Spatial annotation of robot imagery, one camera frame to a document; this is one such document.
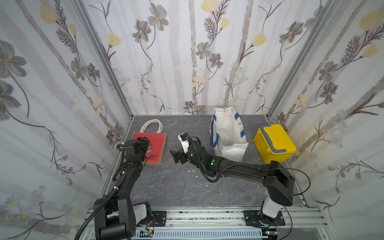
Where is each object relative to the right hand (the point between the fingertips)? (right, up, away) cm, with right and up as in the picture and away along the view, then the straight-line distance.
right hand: (178, 145), depth 75 cm
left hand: (-20, +1, +12) cm, 23 cm away
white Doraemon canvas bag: (+33, +4, +33) cm, 47 cm away
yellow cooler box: (+55, 0, +11) cm, 56 cm away
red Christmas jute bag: (-18, -7, +23) cm, 30 cm away
